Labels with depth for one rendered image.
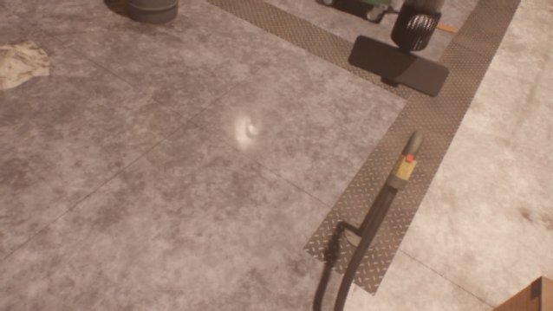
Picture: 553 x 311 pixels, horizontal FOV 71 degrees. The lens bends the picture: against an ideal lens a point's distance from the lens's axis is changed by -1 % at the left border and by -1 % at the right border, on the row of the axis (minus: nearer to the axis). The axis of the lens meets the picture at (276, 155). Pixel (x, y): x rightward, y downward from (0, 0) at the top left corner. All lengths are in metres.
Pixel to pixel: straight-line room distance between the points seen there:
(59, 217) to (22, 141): 0.44
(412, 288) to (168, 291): 0.86
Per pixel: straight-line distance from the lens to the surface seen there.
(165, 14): 2.54
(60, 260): 1.53
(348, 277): 1.19
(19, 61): 2.31
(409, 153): 1.13
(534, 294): 1.22
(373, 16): 2.94
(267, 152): 1.77
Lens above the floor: 1.30
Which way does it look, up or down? 47 degrees down
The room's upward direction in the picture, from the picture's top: 12 degrees clockwise
